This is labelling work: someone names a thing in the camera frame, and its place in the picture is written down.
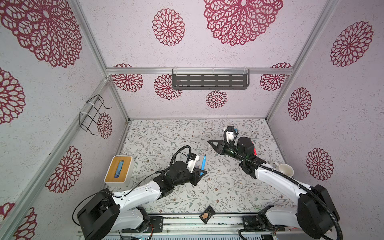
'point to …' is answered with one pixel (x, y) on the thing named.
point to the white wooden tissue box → (120, 170)
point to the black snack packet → (207, 215)
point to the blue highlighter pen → (203, 164)
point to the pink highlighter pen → (255, 152)
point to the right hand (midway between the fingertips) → (209, 140)
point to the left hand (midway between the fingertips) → (204, 174)
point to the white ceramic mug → (284, 168)
